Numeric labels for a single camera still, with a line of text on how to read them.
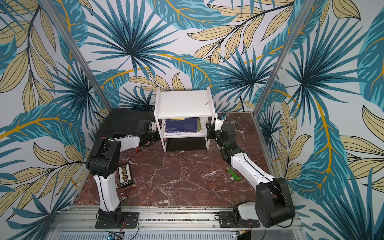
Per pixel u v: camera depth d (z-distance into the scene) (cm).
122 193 80
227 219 73
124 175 86
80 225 75
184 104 76
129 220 74
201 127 87
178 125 88
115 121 105
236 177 86
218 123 72
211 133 74
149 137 87
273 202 42
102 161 54
